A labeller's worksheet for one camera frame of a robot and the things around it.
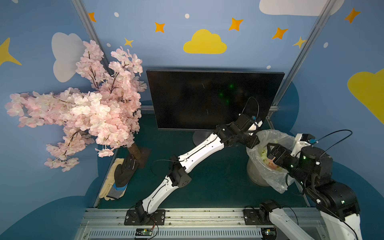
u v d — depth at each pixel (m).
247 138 0.65
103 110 0.45
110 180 0.86
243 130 0.60
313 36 0.78
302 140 0.50
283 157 0.51
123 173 0.87
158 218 0.74
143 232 0.72
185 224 0.74
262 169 0.66
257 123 0.66
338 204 0.35
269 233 0.73
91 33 0.77
